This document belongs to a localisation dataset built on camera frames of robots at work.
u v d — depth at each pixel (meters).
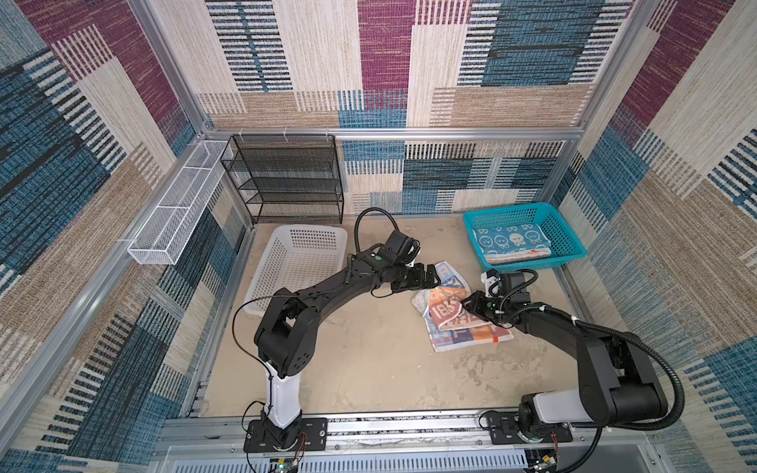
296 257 1.08
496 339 0.87
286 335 0.48
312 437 0.73
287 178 1.10
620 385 0.43
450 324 0.90
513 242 1.08
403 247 0.70
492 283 0.85
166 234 0.91
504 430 0.73
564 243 1.03
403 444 0.73
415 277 0.78
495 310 0.72
